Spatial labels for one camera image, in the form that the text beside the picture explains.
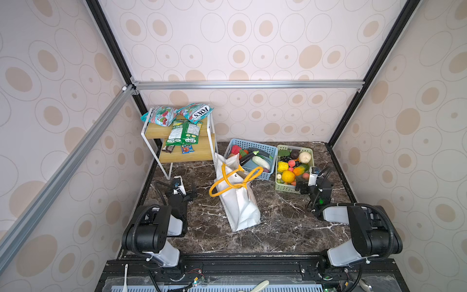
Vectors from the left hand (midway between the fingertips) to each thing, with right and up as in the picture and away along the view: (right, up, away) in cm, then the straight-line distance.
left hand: (187, 178), depth 89 cm
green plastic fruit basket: (+56, +6, +14) cm, 58 cm away
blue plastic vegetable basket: (+43, +14, +23) cm, 50 cm away
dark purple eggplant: (+28, +11, +20) cm, 36 cm away
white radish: (+39, +7, +18) cm, 43 cm away
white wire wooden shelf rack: (-10, +19, -11) cm, 24 cm away
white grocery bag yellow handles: (+25, -10, -14) cm, 31 cm away
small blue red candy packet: (-2, +15, +6) cm, 16 cm away
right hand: (+61, 0, +5) cm, 61 cm away
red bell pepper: (+24, +16, +23) cm, 37 cm away
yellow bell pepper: (+50, +5, +12) cm, 52 cm away
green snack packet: (+3, +20, -14) cm, 25 cm away
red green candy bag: (-10, +29, -7) cm, 31 cm away
